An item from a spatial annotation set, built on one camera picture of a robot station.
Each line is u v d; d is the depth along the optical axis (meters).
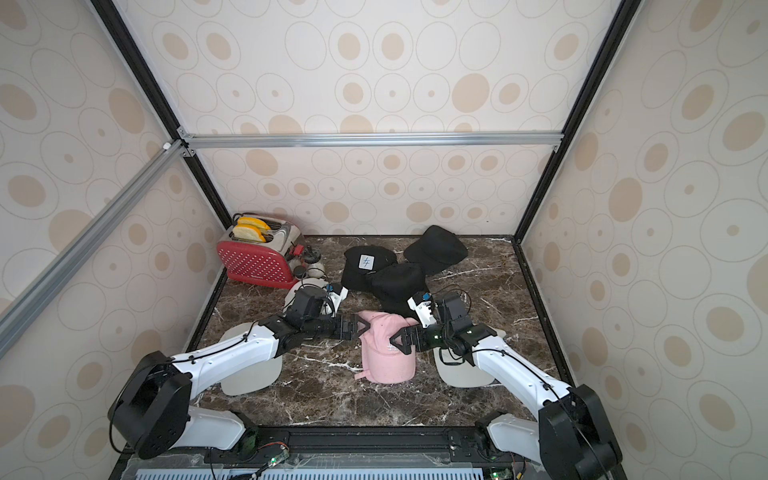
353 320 0.75
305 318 0.66
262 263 0.95
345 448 0.77
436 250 1.09
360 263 1.06
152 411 0.42
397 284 0.98
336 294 0.79
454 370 0.85
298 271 0.99
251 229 0.94
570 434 0.40
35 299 0.53
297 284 0.97
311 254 1.00
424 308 0.76
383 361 0.82
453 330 0.65
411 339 0.71
